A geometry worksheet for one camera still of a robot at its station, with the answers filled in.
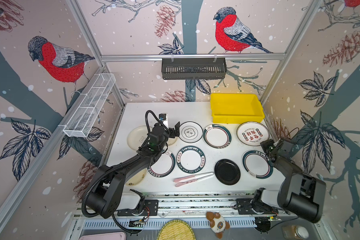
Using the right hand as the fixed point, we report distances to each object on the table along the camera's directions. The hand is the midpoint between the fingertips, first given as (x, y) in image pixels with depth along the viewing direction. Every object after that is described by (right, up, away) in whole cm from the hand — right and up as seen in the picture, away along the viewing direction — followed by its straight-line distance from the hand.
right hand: (263, 141), depth 89 cm
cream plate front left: (-76, -21, -5) cm, 79 cm away
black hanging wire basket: (-43, +49, +17) cm, 67 cm away
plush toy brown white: (-33, -34, -22) cm, 52 cm away
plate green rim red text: (-44, -12, +2) cm, 46 cm away
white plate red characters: (-3, +4, +9) cm, 10 cm away
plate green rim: (-60, -15, -2) cm, 62 cm away
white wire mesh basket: (-100, +21, -10) cm, 103 cm away
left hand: (-55, +12, -6) cm, 57 cm away
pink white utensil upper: (-52, -20, -7) cm, 56 cm away
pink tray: (-77, -38, -24) cm, 89 cm away
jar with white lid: (-3, -32, -29) cm, 43 cm away
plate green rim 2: (-5, -14, 0) cm, 15 cm away
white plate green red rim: (-25, +1, +13) cm, 28 cm away
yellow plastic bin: (-7, +22, +27) cm, 35 cm away
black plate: (-22, -18, -2) cm, 29 cm away
